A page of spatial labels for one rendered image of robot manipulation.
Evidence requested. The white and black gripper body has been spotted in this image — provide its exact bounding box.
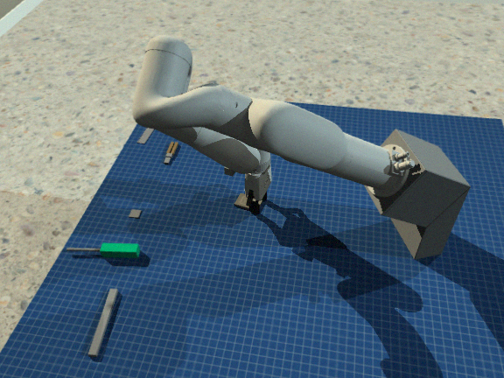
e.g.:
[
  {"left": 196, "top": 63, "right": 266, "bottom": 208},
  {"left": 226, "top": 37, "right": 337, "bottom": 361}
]
[{"left": 245, "top": 165, "right": 271, "bottom": 201}]

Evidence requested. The grey square tile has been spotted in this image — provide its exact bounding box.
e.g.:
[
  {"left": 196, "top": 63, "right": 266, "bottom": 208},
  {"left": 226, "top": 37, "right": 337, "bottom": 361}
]
[{"left": 129, "top": 209, "right": 142, "bottom": 218}]

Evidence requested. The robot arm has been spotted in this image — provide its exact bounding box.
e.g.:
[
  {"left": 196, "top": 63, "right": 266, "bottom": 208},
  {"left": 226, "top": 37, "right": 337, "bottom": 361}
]
[{"left": 132, "top": 35, "right": 415, "bottom": 197}]

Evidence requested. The grey flat bar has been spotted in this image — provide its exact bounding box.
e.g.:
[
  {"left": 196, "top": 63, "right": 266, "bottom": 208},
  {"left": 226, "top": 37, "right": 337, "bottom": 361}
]
[{"left": 137, "top": 128, "right": 154, "bottom": 144}]

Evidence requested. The green-handled screwdriver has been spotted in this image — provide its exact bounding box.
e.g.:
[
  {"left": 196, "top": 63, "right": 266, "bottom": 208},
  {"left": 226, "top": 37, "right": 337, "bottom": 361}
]
[{"left": 68, "top": 243, "right": 140, "bottom": 258}]

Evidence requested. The dark blue grid mat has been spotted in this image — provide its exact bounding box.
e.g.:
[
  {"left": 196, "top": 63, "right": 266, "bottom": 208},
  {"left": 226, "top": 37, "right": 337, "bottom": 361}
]
[{"left": 0, "top": 101, "right": 504, "bottom": 378}]

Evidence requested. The grey long bar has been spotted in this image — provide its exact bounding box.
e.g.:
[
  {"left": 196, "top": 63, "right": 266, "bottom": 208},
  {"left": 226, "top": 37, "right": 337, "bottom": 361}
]
[{"left": 88, "top": 289, "right": 118, "bottom": 357}]

